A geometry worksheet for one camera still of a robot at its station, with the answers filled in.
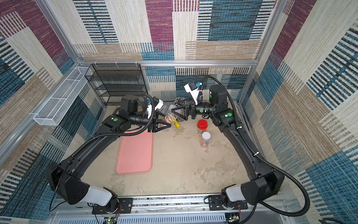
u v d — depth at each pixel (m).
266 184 0.38
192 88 0.56
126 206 0.73
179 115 0.59
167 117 0.64
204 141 0.91
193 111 0.56
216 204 0.73
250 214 0.70
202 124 0.95
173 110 0.59
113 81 1.08
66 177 0.39
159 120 0.63
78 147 0.92
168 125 0.63
